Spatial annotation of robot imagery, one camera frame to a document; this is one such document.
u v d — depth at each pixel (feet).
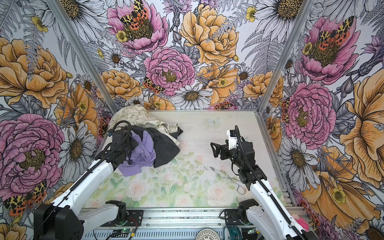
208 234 2.25
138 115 3.48
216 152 2.29
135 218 2.41
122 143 1.95
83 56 2.89
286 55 2.93
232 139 2.23
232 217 2.44
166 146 3.06
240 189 2.74
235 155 2.17
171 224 2.44
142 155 2.81
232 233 2.10
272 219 1.50
